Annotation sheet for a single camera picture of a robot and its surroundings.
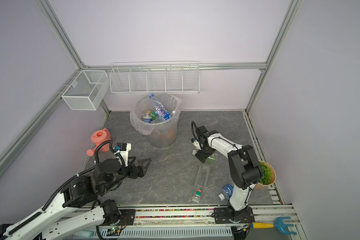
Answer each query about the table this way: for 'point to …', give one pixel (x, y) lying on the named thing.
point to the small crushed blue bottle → (147, 119)
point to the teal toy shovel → (85, 233)
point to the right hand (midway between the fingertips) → (208, 154)
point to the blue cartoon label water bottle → (158, 107)
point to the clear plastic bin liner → (150, 114)
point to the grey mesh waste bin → (155, 141)
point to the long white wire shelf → (155, 77)
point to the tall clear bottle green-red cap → (201, 180)
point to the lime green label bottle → (212, 158)
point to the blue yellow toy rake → (279, 224)
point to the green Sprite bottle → (154, 115)
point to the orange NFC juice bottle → (168, 133)
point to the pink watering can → (98, 138)
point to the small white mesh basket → (86, 91)
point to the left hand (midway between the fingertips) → (143, 162)
